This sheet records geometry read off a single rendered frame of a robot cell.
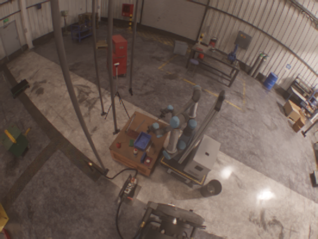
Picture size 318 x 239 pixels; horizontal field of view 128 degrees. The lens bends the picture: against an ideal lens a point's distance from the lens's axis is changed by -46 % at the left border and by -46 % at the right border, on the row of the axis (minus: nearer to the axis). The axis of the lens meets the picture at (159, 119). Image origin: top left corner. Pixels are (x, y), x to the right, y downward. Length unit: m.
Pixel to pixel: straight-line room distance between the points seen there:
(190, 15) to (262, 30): 4.06
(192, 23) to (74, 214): 9.36
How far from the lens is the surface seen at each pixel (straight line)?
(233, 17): 8.56
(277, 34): 8.92
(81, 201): 2.82
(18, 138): 3.50
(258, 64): 8.54
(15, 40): 10.35
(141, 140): 2.54
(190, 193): 2.89
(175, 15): 9.23
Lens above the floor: 2.65
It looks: 50 degrees down
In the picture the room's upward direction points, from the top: 15 degrees clockwise
